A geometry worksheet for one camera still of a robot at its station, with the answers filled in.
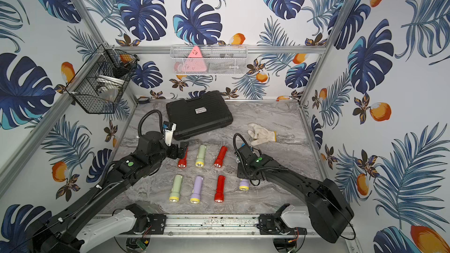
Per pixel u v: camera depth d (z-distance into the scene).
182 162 0.89
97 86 0.85
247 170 0.62
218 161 0.91
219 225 0.76
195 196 0.80
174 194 0.80
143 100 1.21
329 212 0.41
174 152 0.68
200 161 0.90
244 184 0.79
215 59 0.92
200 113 1.05
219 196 0.80
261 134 1.02
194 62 0.90
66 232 0.40
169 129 0.65
